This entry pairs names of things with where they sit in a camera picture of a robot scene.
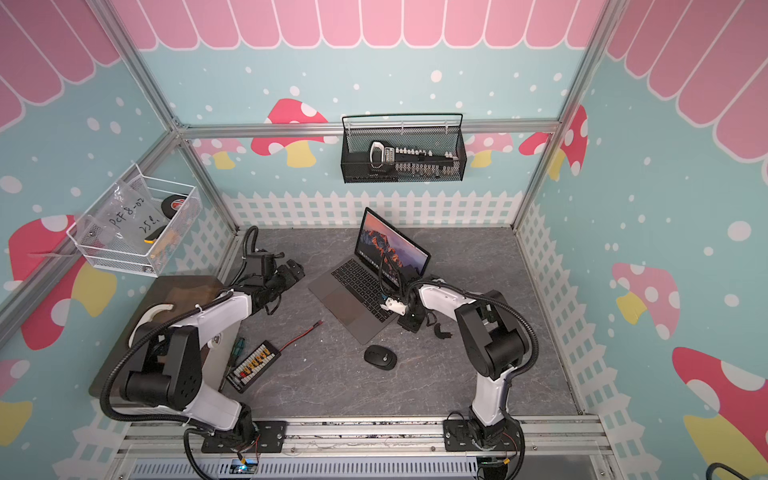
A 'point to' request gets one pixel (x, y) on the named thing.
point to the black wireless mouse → (380, 357)
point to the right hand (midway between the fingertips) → (411, 320)
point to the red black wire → (316, 324)
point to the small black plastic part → (438, 333)
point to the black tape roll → (171, 204)
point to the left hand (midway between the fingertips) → (296, 277)
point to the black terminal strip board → (252, 366)
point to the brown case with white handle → (169, 298)
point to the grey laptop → (353, 292)
